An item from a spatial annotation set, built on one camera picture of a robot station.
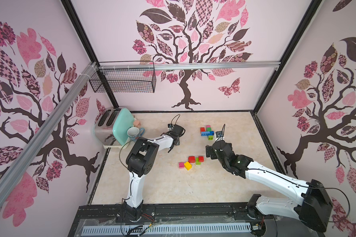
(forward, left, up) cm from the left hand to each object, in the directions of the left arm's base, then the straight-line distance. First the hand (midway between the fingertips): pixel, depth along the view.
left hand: (171, 142), depth 103 cm
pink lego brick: (+13, -28, +1) cm, 31 cm away
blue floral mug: (+2, +25, +8) cm, 26 cm away
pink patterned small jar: (+8, +23, +11) cm, 27 cm away
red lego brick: (-14, -14, +2) cm, 20 cm away
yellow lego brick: (-19, -11, +2) cm, 22 cm away
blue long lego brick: (+5, -26, +3) cm, 27 cm away
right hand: (-13, -26, +17) cm, 34 cm away
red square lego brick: (+9, -23, +3) cm, 25 cm away
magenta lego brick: (-19, -7, +4) cm, 21 cm away
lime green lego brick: (-16, -17, +2) cm, 24 cm away
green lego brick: (+9, -27, +3) cm, 29 cm away
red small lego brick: (-17, -19, +6) cm, 26 cm away
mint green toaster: (0, +36, +18) cm, 40 cm away
